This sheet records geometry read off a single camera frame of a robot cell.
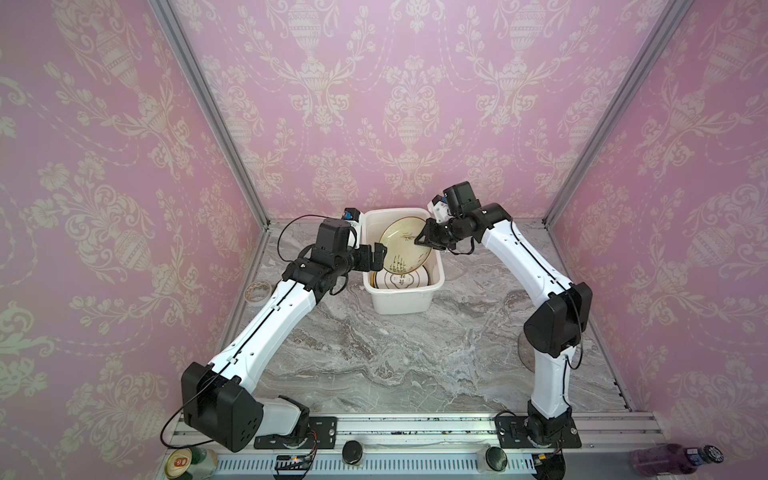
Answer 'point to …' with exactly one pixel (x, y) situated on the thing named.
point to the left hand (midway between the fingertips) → (373, 248)
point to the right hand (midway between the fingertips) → (418, 240)
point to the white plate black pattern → (416, 279)
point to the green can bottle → (190, 463)
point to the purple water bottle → (673, 460)
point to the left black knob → (352, 452)
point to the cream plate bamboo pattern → (403, 254)
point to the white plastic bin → (391, 301)
